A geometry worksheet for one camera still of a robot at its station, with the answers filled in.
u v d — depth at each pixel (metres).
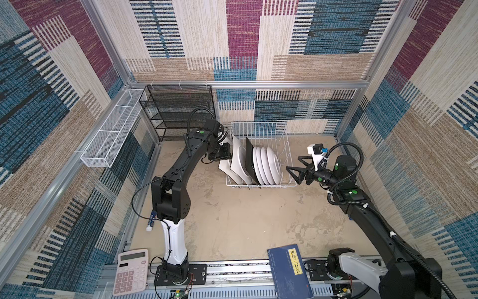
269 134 1.19
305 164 0.77
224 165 0.82
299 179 0.68
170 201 0.51
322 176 0.66
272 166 0.89
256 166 0.87
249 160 0.85
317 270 0.74
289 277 0.72
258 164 0.87
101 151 0.91
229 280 0.73
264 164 0.87
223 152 0.79
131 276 0.73
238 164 0.85
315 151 0.65
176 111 1.08
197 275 0.73
